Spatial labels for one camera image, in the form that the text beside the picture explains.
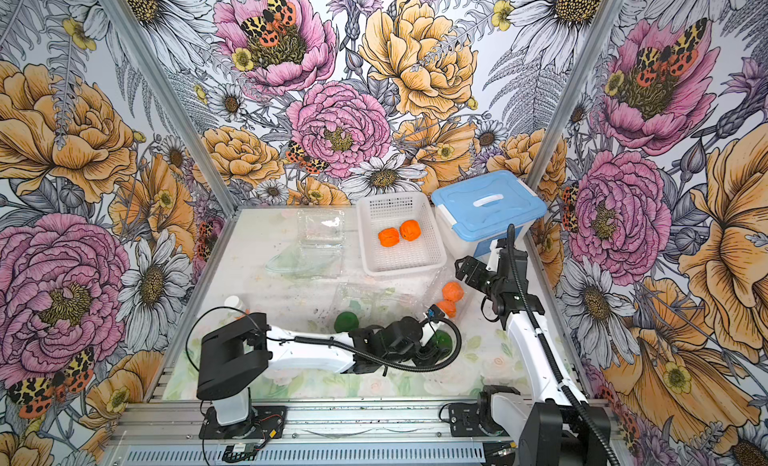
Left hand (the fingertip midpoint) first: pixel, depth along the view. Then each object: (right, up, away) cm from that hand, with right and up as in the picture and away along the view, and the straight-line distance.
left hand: (437, 346), depth 79 cm
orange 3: (+7, +12, +14) cm, 19 cm away
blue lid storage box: (+13, +35, +16) cm, 41 cm away
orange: (-13, +28, +27) cm, 41 cm away
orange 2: (-5, +31, +28) cm, 42 cm away
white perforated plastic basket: (-17, +38, +37) cm, 56 cm away
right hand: (+8, +18, +5) cm, 21 cm away
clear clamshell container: (-39, +23, +32) cm, 55 cm away
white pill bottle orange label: (-57, +10, +9) cm, 58 cm away
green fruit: (-25, +3, +10) cm, 27 cm away
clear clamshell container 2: (+1, +10, +16) cm, 19 cm away
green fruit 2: (+1, +3, -3) cm, 4 cm away
